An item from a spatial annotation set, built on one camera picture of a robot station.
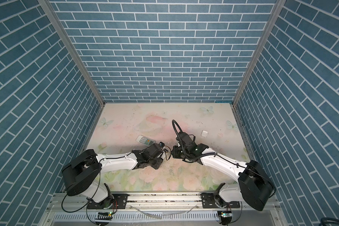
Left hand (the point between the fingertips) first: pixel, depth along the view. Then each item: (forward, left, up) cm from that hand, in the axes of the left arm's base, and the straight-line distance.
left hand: (159, 161), depth 89 cm
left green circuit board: (-27, +27, -2) cm, 39 cm away
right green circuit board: (-29, -37, -3) cm, 47 cm away
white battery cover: (+20, -31, +2) cm, 37 cm away
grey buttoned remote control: (+14, +11, +2) cm, 18 cm away
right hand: (+2, -6, +11) cm, 13 cm away
